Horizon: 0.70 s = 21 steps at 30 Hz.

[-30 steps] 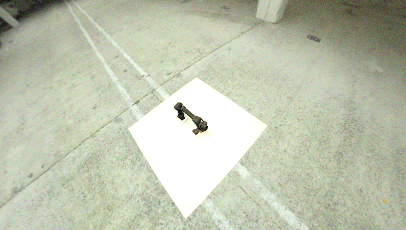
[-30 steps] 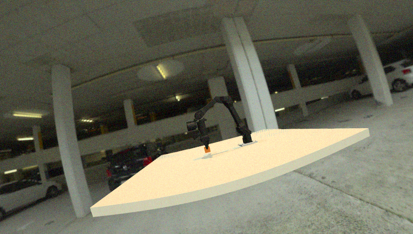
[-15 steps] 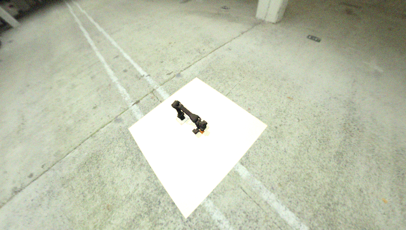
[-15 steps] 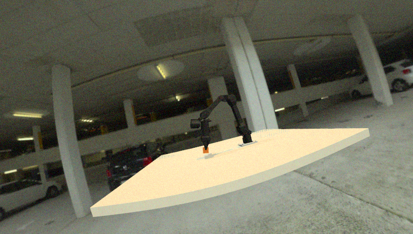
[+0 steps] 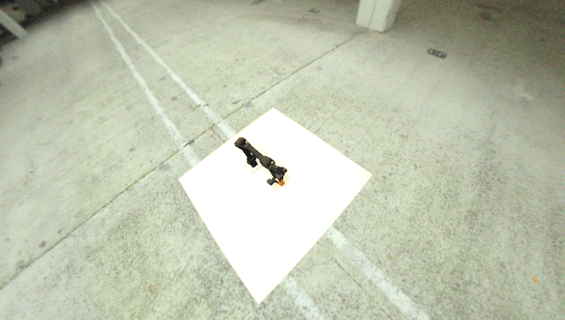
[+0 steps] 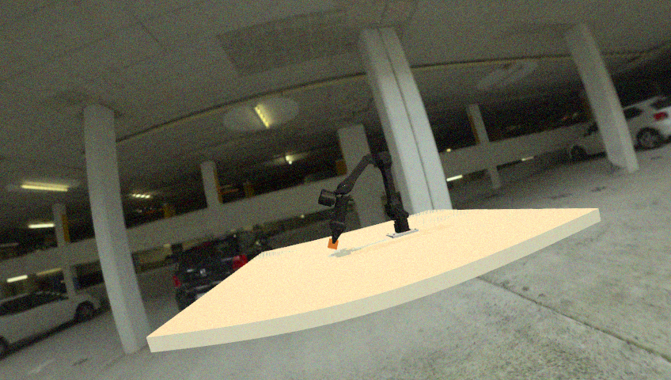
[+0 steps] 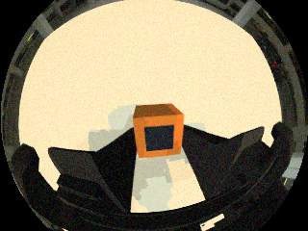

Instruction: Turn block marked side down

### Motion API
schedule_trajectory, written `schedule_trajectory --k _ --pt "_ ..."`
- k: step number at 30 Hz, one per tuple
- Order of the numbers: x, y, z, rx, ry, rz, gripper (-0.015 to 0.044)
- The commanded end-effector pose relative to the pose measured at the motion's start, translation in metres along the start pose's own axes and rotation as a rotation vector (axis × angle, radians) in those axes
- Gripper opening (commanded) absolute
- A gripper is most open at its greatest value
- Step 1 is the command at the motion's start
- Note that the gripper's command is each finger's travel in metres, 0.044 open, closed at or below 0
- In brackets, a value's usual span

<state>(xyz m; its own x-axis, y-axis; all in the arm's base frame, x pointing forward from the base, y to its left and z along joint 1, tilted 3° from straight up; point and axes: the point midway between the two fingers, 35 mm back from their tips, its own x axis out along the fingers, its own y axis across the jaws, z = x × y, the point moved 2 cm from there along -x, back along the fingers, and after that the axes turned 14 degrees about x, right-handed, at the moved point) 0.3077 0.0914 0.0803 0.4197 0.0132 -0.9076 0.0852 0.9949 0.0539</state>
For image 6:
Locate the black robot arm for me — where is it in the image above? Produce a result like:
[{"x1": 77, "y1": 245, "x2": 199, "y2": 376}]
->
[{"x1": 318, "y1": 151, "x2": 411, "y2": 233}]

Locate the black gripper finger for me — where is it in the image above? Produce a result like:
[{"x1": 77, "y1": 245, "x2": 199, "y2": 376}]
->
[{"x1": 330, "y1": 227, "x2": 344, "y2": 244}]

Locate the orange block with dark square face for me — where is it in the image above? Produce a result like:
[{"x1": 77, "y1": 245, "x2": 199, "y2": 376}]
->
[{"x1": 328, "y1": 238, "x2": 339, "y2": 250}]

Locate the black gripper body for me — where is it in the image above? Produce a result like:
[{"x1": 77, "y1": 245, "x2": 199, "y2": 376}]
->
[{"x1": 329, "y1": 207, "x2": 347, "y2": 230}]

